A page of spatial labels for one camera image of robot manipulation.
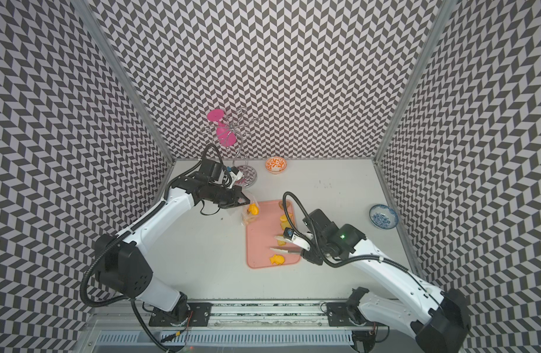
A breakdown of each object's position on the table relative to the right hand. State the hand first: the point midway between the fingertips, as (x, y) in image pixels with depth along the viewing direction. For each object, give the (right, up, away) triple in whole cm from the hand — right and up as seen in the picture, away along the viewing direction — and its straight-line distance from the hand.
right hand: (307, 250), depth 77 cm
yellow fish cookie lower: (-11, -6, +8) cm, 15 cm away
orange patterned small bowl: (-12, +33, +37) cm, 51 cm away
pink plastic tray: (-18, +3, +15) cm, 23 cm away
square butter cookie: (-8, +6, +16) cm, 19 cm away
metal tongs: (-6, -2, +8) cm, 10 cm away
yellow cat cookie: (-8, +8, +19) cm, 22 cm away
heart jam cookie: (-9, +13, +23) cm, 29 cm away
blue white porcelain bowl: (+36, +8, +18) cm, 41 cm away
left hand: (-28, +11, +8) cm, 31 cm away
